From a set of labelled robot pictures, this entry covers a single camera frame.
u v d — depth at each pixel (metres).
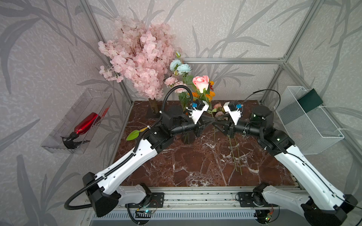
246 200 0.72
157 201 0.72
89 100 0.77
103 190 0.38
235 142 0.96
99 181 0.39
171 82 0.75
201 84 0.46
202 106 0.50
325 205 0.37
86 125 0.63
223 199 0.75
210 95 0.75
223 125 0.56
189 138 0.91
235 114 0.52
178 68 0.73
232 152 0.91
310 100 0.71
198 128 0.51
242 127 0.54
